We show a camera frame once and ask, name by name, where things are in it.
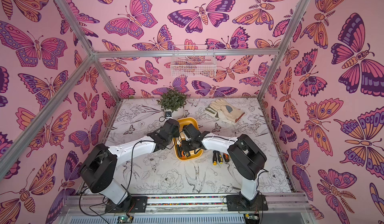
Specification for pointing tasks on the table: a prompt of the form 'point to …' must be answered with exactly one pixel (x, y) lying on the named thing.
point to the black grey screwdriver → (187, 154)
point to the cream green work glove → (220, 114)
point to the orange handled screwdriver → (226, 157)
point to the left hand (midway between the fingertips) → (177, 125)
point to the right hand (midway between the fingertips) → (182, 148)
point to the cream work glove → (232, 112)
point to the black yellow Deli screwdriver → (214, 158)
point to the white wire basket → (191, 66)
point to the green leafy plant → (172, 100)
